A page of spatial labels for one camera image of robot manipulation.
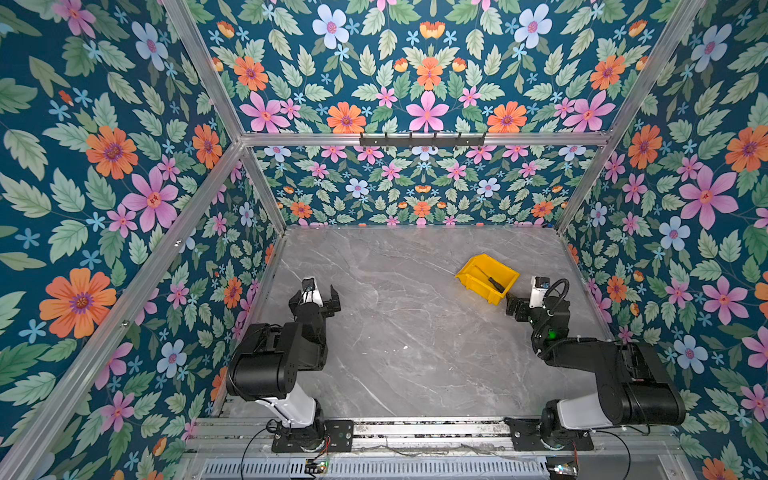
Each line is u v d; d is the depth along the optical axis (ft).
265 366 1.51
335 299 2.83
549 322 2.32
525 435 2.40
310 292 2.56
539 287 2.62
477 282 3.14
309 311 2.44
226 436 2.46
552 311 2.26
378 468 2.31
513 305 2.76
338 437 2.42
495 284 3.34
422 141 3.05
